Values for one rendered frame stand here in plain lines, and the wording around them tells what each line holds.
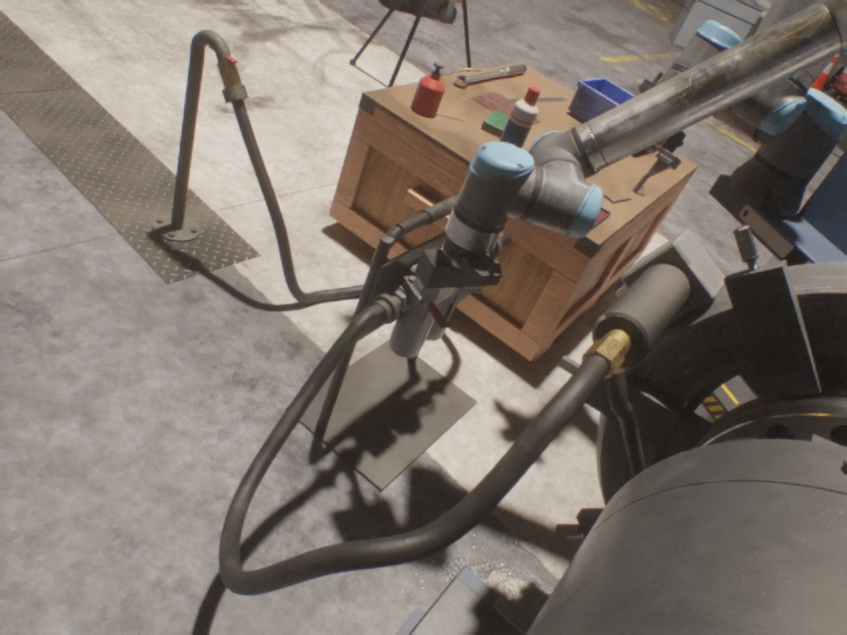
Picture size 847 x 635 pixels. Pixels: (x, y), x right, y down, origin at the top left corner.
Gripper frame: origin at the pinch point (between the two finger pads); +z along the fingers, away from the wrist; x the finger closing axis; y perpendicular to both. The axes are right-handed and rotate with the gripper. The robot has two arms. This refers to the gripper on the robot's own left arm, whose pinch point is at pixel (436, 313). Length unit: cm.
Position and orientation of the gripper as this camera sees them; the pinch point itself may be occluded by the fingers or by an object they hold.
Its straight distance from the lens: 125.0
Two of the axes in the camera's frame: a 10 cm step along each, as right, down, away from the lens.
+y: -4.2, -6.8, 6.0
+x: -8.5, 0.5, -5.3
